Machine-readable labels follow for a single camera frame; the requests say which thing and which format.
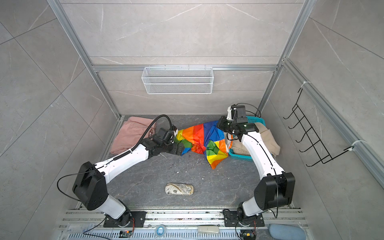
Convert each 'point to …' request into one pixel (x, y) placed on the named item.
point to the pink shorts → (131, 133)
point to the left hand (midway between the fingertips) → (178, 143)
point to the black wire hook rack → (323, 155)
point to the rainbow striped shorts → (207, 138)
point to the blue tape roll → (160, 230)
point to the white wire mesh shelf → (178, 80)
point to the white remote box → (208, 229)
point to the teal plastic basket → (233, 153)
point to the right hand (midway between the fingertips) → (216, 121)
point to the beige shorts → (238, 147)
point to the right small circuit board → (249, 236)
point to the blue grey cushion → (279, 231)
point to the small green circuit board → (125, 233)
